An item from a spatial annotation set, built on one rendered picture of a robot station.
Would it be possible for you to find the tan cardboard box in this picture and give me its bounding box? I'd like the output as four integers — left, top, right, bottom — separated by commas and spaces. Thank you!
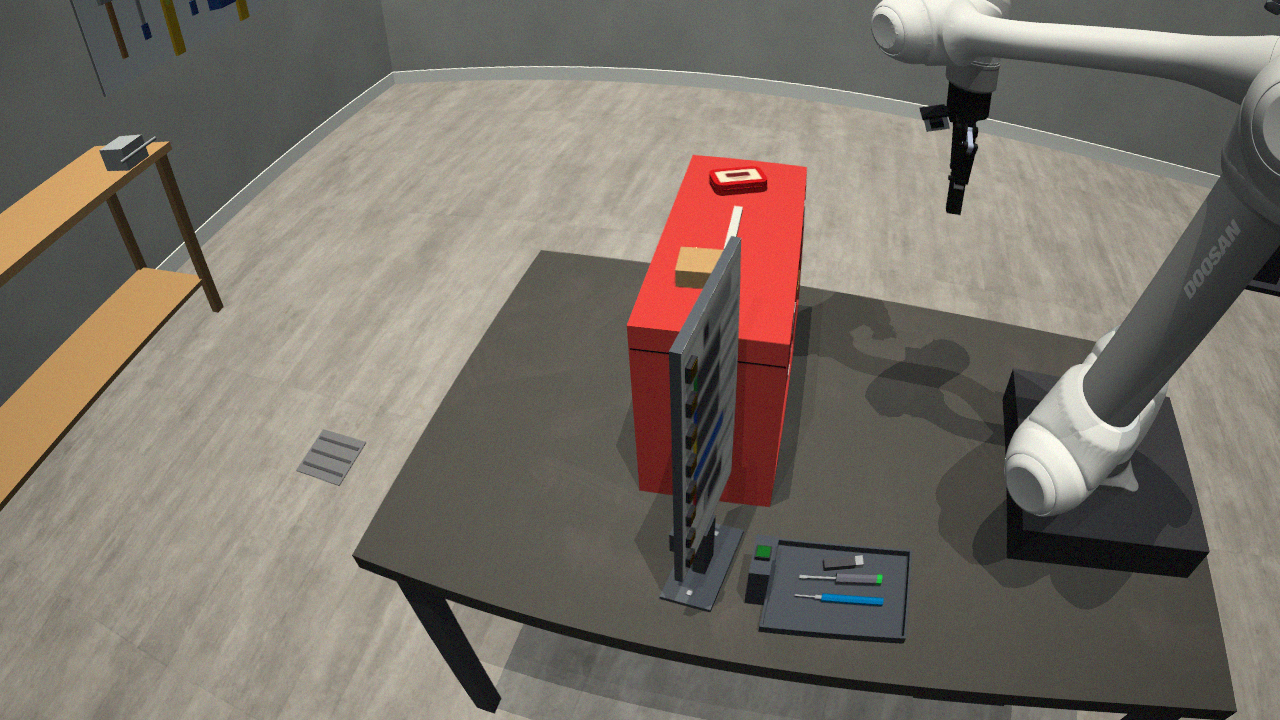
675, 247, 723, 290

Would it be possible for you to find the blue-handled deburring tool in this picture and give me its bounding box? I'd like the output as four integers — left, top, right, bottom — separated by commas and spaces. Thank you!
795, 593, 884, 606

